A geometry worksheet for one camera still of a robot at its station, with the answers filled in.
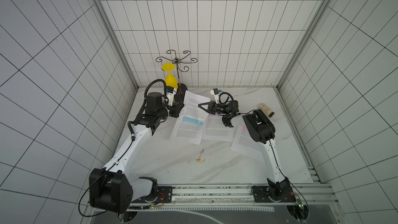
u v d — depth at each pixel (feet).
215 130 3.12
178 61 3.01
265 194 2.37
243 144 2.95
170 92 2.25
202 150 2.87
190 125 2.74
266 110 3.36
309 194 2.45
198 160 2.74
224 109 2.81
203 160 2.74
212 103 2.80
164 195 2.38
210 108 2.78
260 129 2.05
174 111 2.29
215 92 2.80
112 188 1.27
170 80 2.95
